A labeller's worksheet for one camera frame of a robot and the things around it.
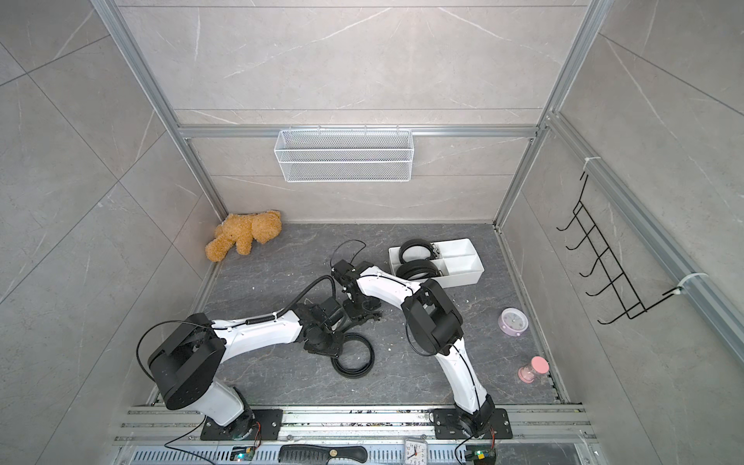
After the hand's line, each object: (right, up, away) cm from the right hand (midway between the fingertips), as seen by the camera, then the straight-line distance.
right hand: (364, 311), depth 94 cm
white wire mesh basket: (-8, +54, +6) cm, 55 cm away
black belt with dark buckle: (+17, +15, -2) cm, 23 cm away
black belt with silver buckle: (+25, +20, +7) cm, 32 cm away
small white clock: (+14, -28, -26) cm, 41 cm away
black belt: (-4, -14, -14) cm, 21 cm away
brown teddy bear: (-47, +28, +13) cm, 56 cm away
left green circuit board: (-30, -30, -24) cm, 49 cm away
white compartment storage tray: (+34, +16, +7) cm, 38 cm away
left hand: (-6, -9, -8) cm, 14 cm away
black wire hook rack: (+57, +11, -32) cm, 67 cm away
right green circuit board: (+31, -31, -23) cm, 49 cm away
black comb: (-13, -30, -24) cm, 41 cm away
